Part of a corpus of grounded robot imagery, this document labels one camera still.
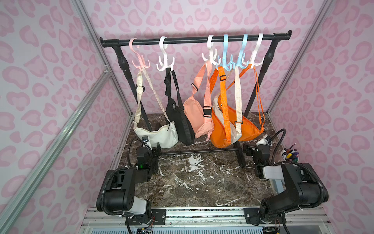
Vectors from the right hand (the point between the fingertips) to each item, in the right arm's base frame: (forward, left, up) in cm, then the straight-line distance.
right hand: (253, 141), depth 93 cm
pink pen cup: (-12, -15, +6) cm, 20 cm away
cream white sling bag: (+22, +72, -6) cm, 76 cm away
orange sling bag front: (-8, +23, +22) cm, 33 cm away
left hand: (-3, +65, +3) cm, 65 cm away
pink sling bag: (+10, +36, +19) cm, 42 cm away
